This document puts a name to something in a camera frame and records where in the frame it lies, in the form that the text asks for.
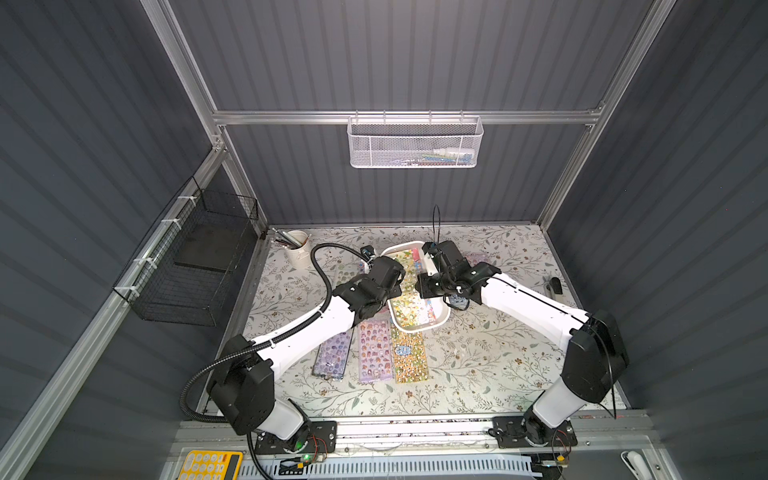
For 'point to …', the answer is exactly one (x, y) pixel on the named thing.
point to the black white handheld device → (555, 284)
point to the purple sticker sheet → (332, 356)
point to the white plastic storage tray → (436, 314)
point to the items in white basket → (446, 157)
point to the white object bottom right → (641, 468)
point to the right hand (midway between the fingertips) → (419, 285)
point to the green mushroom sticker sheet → (406, 308)
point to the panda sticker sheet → (409, 356)
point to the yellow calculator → (211, 465)
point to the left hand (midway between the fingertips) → (396, 283)
